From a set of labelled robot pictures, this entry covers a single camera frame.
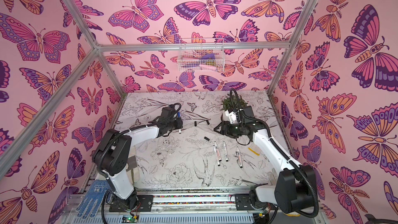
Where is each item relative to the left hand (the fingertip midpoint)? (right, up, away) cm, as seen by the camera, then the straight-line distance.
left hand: (184, 120), depth 96 cm
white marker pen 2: (+25, -20, -8) cm, 33 cm away
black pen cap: (+7, -3, +7) cm, 10 cm away
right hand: (+20, -3, -16) cm, 25 cm away
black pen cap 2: (+14, -12, 0) cm, 18 cm away
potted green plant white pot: (+29, +10, -4) cm, 30 cm away
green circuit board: (-22, -44, -24) cm, 55 cm away
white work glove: (+52, -40, -26) cm, 71 cm away
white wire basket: (+11, +40, 0) cm, 42 cm away
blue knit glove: (-42, -37, -21) cm, 60 cm away
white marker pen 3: (+32, -21, -8) cm, 40 cm away
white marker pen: (+20, -23, -10) cm, 33 cm away
